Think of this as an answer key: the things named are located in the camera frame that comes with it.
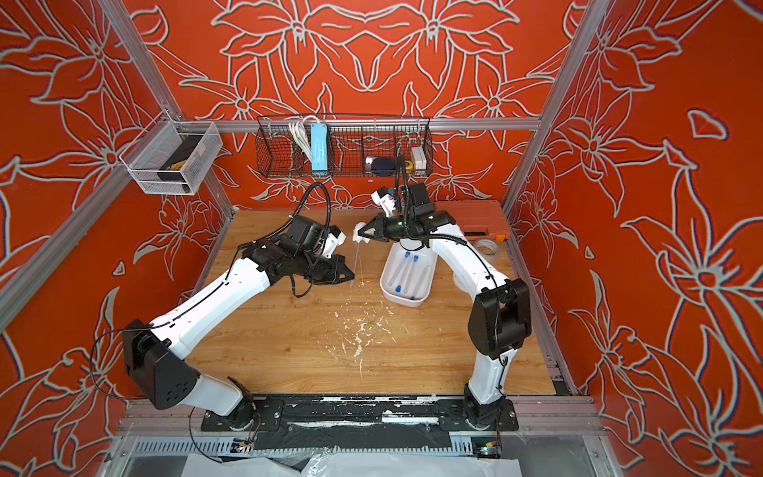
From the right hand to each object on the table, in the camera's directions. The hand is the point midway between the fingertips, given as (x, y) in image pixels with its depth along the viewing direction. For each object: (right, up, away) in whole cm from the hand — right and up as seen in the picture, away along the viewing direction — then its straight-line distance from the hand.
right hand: (355, 231), depth 77 cm
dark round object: (+8, +22, +19) cm, 30 cm away
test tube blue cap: (+17, -21, +16) cm, 31 cm away
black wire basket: (-2, +31, +21) cm, 37 cm away
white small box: (+19, +23, +13) cm, 32 cm away
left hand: (0, -11, -2) cm, 11 cm away
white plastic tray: (+17, -14, +23) cm, 32 cm away
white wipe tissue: (0, -1, +1) cm, 2 cm away
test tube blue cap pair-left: (+19, -9, +27) cm, 34 cm away
